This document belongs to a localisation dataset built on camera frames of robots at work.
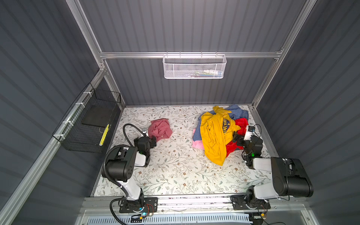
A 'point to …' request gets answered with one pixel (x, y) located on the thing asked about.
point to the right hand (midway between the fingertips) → (244, 133)
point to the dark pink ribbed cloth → (160, 128)
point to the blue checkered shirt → (236, 112)
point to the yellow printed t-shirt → (216, 131)
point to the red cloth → (231, 146)
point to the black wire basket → (87, 126)
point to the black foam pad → (99, 115)
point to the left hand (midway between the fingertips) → (145, 137)
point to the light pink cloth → (198, 144)
